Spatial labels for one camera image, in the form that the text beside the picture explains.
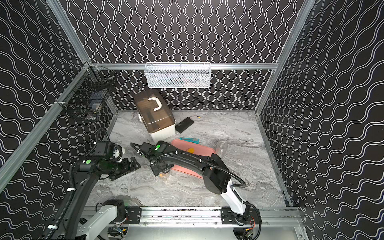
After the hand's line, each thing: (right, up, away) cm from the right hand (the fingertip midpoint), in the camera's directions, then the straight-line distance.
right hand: (161, 168), depth 81 cm
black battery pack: (+10, +24, +28) cm, 38 cm away
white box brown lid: (-10, +32, +27) cm, 43 cm away
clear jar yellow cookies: (+34, +10, +9) cm, 36 cm away
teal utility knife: (+16, +14, +22) cm, 30 cm away
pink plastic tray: (+21, +8, +20) cm, 30 cm away
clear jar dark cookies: (0, -5, +4) cm, 7 cm away
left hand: (-13, +3, -7) cm, 15 cm away
